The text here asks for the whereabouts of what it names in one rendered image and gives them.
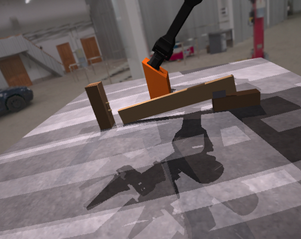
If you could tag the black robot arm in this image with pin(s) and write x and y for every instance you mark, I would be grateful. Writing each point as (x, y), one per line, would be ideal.
(164, 46)

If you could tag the long brown wooden rail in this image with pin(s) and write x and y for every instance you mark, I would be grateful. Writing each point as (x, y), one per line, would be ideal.
(178, 99)

